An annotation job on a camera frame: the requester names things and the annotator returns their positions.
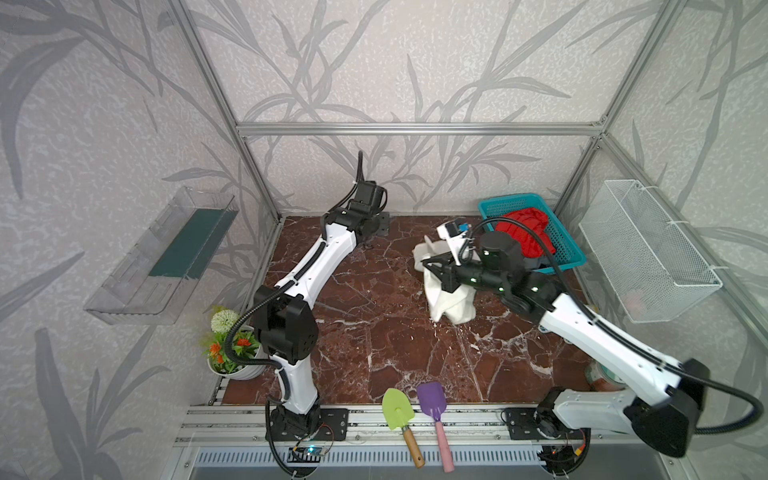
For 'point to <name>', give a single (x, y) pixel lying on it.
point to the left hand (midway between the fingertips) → (385, 211)
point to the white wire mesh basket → (658, 273)
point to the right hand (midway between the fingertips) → (427, 252)
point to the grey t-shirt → (533, 263)
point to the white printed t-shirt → (458, 306)
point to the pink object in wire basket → (633, 305)
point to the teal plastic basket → (567, 252)
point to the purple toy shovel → (432, 396)
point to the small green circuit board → (305, 454)
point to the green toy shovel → (398, 414)
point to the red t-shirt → (535, 221)
